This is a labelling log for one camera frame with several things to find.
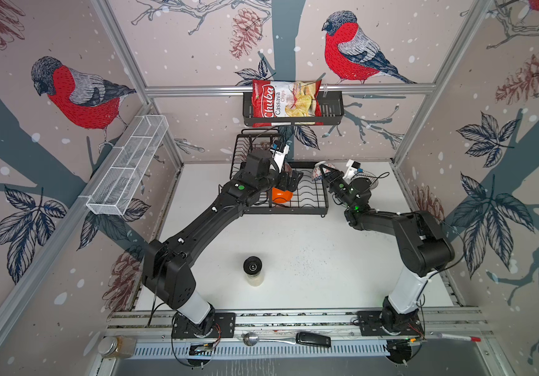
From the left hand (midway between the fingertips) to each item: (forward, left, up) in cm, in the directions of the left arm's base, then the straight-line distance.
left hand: (291, 168), depth 76 cm
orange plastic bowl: (+10, +3, -29) cm, 31 cm away
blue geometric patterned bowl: (+7, -11, -10) cm, 16 cm away
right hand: (+7, -9, -8) cm, 14 cm away
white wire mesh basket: (+7, +56, -2) cm, 57 cm away
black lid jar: (-25, +13, -20) cm, 35 cm away
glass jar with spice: (-46, +50, -21) cm, 71 cm away
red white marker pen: (-44, -52, -30) cm, 74 cm away
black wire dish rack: (+11, -11, -31) cm, 34 cm away
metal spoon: (-44, +13, -29) cm, 54 cm away
